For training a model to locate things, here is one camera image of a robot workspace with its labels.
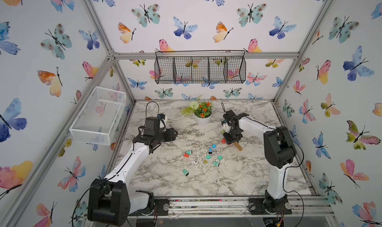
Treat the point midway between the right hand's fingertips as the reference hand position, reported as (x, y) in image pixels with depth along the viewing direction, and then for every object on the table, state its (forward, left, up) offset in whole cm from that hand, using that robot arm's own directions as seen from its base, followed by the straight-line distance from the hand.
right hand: (231, 139), depth 95 cm
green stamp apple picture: (-14, +16, -3) cm, 21 cm away
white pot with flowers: (+13, +19, +11) cm, 25 cm away
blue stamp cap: (-3, +11, -3) cm, 12 cm away
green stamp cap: (-11, +7, -3) cm, 13 cm away
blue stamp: (-8, +13, -1) cm, 15 cm away
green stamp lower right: (-16, +10, -1) cm, 18 cm away
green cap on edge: (-11, +14, -3) cm, 18 cm away
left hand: (-3, +34, +12) cm, 36 cm away
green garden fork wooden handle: (-4, -5, -1) cm, 6 cm away
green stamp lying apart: (-22, +27, -1) cm, 34 cm away
